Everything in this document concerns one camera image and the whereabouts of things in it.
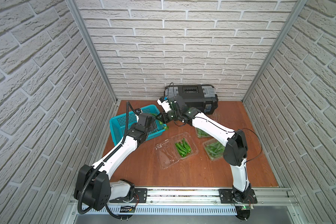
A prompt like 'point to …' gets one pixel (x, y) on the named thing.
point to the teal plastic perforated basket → (118, 124)
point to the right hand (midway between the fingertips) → (158, 115)
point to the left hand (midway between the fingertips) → (148, 120)
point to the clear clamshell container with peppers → (171, 151)
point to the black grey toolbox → (201, 97)
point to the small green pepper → (165, 127)
